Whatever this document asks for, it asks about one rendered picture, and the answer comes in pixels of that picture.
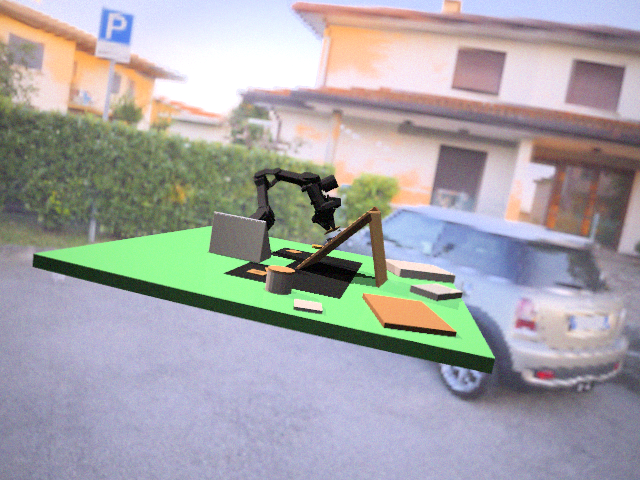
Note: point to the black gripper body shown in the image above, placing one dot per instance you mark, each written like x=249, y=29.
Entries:
x=321, y=206

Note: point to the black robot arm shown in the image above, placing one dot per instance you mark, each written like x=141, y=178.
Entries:
x=312, y=183

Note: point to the orange flat rectangular board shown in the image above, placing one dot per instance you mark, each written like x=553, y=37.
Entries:
x=409, y=315

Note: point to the pale pink flat rectangular slab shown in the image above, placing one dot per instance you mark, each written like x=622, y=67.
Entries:
x=419, y=271

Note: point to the grey cylinder with orange top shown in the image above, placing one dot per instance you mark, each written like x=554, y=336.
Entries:
x=279, y=280

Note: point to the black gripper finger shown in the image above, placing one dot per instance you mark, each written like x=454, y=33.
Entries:
x=329, y=217
x=322, y=222

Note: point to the pale pink flat square tile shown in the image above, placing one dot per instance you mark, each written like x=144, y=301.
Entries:
x=308, y=306

